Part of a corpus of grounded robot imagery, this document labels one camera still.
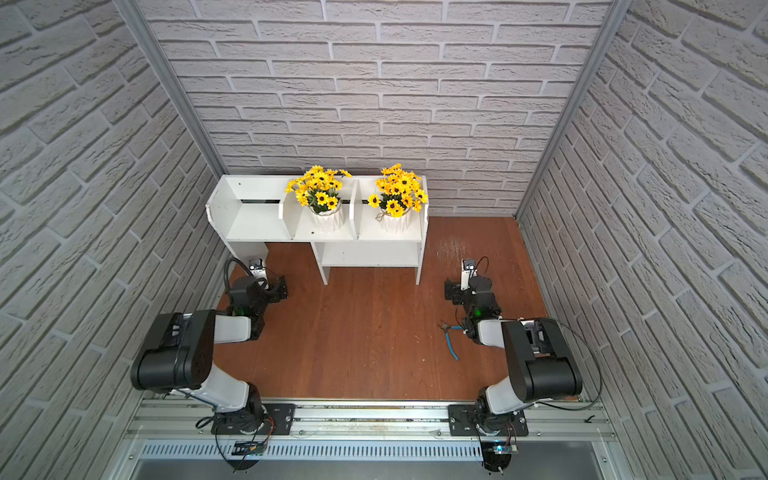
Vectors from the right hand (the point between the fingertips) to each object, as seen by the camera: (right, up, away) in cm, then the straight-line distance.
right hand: (468, 277), depth 95 cm
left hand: (-64, +2, 0) cm, 64 cm away
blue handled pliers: (-8, -15, -5) cm, 18 cm away
